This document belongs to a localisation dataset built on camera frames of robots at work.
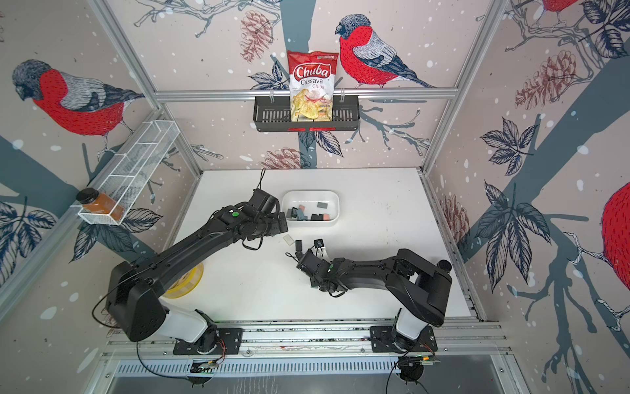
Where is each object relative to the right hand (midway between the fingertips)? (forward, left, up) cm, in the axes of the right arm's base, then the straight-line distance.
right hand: (318, 270), depth 89 cm
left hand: (+10, +13, +17) cm, 24 cm away
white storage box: (+28, +5, +1) cm, 29 cm away
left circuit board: (-30, +33, -1) cm, 45 cm away
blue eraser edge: (+21, +9, +3) cm, 23 cm away
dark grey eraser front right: (+23, +1, +1) cm, 23 cm away
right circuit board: (-26, -33, +1) cm, 42 cm away
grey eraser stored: (+30, 0, +1) cm, 30 cm away
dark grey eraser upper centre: (+10, +8, 0) cm, 13 cm away
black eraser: (+23, +3, +1) cm, 23 cm away
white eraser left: (+11, +12, +1) cm, 17 cm away
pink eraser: (+27, +8, +2) cm, 29 cm away
